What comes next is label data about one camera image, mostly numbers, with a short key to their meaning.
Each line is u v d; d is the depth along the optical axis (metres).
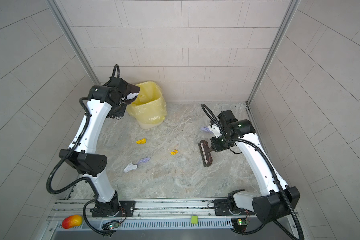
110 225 0.66
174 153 0.90
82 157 0.43
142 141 0.94
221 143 0.60
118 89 0.57
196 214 0.71
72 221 0.66
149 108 0.85
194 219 0.68
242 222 0.68
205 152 0.81
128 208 0.71
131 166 0.83
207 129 0.99
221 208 0.71
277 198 0.37
